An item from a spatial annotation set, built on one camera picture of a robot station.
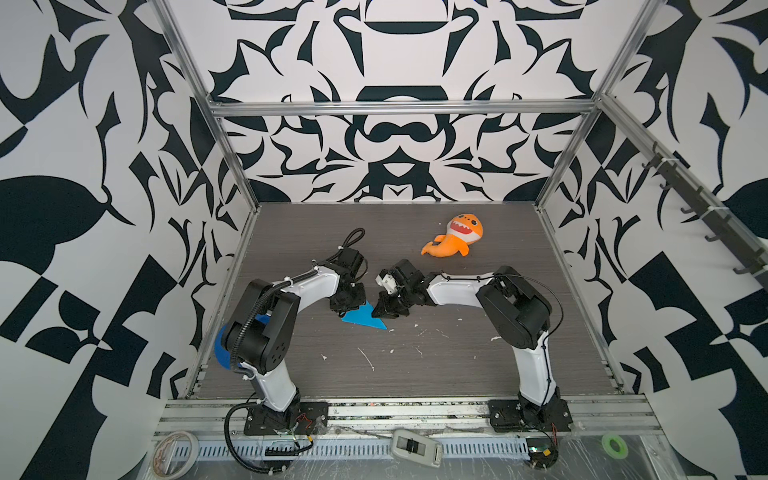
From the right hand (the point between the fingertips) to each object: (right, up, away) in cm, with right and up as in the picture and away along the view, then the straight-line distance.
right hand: (374, 313), depth 91 cm
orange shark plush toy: (+29, +25, +11) cm, 40 cm away
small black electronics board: (+40, -27, -20) cm, 53 cm away
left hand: (-5, +4, +2) cm, 6 cm away
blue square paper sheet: (-3, -1, +1) cm, 3 cm away
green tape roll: (+55, -25, -19) cm, 64 cm away
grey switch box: (+10, -24, -23) cm, 35 cm away
